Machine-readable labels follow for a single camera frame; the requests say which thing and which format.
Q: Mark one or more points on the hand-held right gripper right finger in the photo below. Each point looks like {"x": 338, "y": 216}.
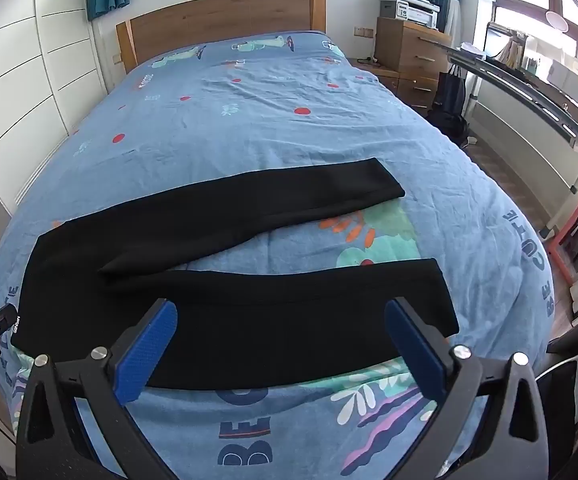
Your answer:
{"x": 414, "y": 340}

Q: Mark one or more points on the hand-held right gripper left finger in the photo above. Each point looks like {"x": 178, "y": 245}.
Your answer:
{"x": 154, "y": 340}

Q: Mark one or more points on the black pants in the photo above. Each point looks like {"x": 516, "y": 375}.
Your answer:
{"x": 219, "y": 220}

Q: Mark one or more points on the blue printed bedsheet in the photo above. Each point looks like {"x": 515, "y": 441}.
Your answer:
{"x": 294, "y": 135}

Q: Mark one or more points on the black bag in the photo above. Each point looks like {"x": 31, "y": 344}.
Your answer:
{"x": 449, "y": 100}

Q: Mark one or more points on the wooden nightstand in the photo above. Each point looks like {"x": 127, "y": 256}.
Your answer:
{"x": 414, "y": 90}

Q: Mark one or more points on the white wardrobe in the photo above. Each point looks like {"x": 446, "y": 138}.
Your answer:
{"x": 19, "y": 60}

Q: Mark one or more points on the grey tilted desk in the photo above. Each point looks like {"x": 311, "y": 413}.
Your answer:
{"x": 529, "y": 90}

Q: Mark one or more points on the wooden dresser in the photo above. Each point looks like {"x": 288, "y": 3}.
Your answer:
{"x": 409, "y": 50}

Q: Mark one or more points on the wooden headboard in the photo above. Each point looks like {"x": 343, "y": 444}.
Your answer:
{"x": 219, "y": 20}

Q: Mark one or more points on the white printer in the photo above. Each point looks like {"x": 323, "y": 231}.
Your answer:
{"x": 409, "y": 10}

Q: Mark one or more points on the round white lamp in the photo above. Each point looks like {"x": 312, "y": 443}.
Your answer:
{"x": 558, "y": 22}

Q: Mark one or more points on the wall socket plate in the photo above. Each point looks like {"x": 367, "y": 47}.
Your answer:
{"x": 363, "y": 32}

